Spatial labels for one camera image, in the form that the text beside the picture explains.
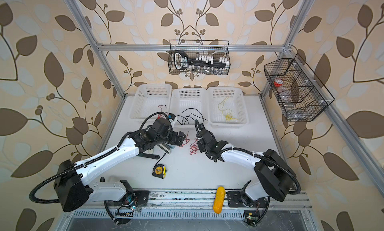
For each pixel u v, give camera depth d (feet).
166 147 2.95
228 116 3.45
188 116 3.45
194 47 2.92
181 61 2.77
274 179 1.40
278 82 2.64
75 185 1.28
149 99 3.90
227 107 3.74
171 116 2.32
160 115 2.40
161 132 1.98
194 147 2.96
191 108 3.70
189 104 3.78
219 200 2.32
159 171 2.64
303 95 2.37
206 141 2.16
